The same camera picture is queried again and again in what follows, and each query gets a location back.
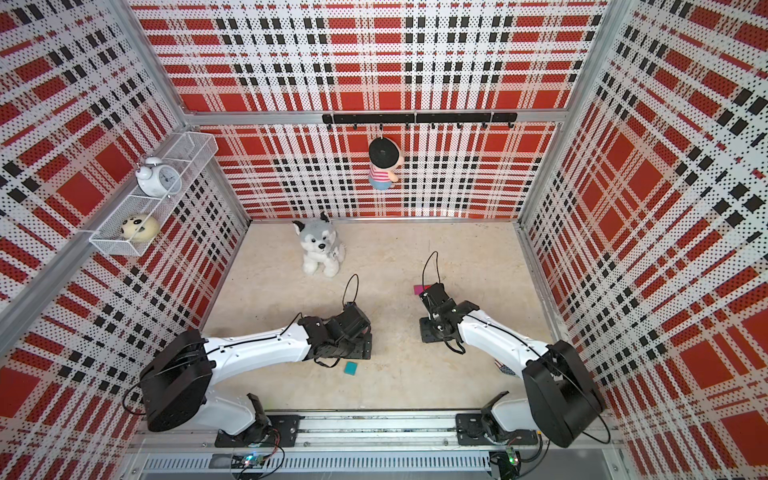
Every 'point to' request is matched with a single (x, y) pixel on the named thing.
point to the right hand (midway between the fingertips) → (435, 330)
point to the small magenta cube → (419, 289)
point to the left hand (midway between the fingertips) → (363, 346)
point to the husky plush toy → (321, 245)
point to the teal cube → (350, 368)
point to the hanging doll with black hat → (385, 156)
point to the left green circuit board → (248, 461)
